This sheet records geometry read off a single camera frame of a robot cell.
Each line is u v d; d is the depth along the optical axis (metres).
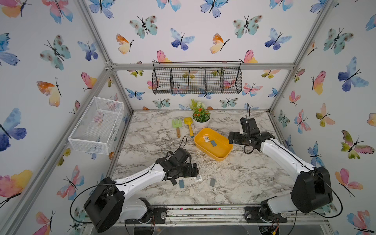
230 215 0.76
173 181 0.84
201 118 0.98
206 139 1.02
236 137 0.79
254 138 0.61
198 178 0.86
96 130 0.88
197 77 0.98
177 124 1.11
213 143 1.01
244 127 0.68
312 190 0.42
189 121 1.11
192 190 0.82
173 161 0.64
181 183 0.84
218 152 0.96
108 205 0.41
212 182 0.84
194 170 0.74
